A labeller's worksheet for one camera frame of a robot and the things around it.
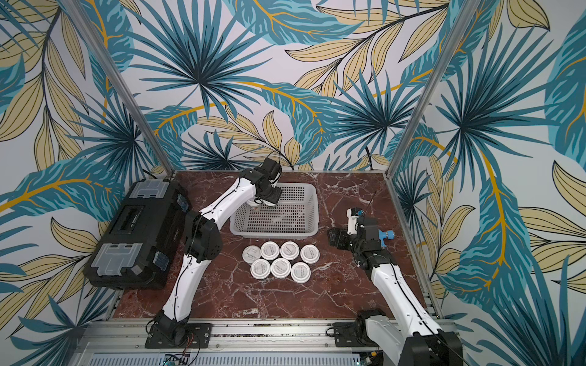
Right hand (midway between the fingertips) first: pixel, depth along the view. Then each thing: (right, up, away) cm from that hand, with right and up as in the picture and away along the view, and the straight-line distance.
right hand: (338, 231), depth 84 cm
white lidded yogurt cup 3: (-18, -8, +2) cm, 20 cm away
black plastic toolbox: (-67, 0, -6) cm, 67 cm away
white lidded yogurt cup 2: (-21, -13, -2) cm, 25 cm away
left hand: (-26, +13, +13) cm, 32 cm away
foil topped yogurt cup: (-33, -9, +2) cm, 34 cm away
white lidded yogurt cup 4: (-10, -9, +1) cm, 14 cm away
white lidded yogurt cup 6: (-28, -13, -2) cm, 31 cm away
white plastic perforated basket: (-16, +4, +19) cm, 25 cm away
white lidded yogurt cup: (-26, -7, +2) cm, 27 cm away
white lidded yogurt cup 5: (-14, -14, -3) cm, 20 cm away
